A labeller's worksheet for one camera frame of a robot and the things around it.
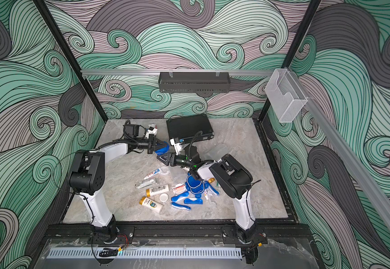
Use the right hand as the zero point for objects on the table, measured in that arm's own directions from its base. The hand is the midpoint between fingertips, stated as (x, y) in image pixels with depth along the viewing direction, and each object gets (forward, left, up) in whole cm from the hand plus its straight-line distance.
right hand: (157, 159), depth 83 cm
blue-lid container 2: (0, -2, -13) cm, 14 cm away
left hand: (+9, -4, +1) cm, 10 cm away
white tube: (-6, +6, -13) cm, 16 cm away
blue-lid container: (+5, -3, +1) cm, 6 cm away
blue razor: (-19, -11, -14) cm, 26 cm away
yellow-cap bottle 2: (-18, +2, -11) cm, 22 cm away
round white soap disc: (-14, -3, -13) cm, 20 cm away
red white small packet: (-10, -11, -14) cm, 20 cm away
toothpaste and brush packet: (-11, -27, -13) cm, 32 cm away
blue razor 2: (-15, -9, -13) cm, 22 cm away
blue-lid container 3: (+13, -33, -15) cm, 39 cm away
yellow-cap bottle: (-11, +1, -12) cm, 17 cm away
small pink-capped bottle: (+33, +7, -11) cm, 36 cm away
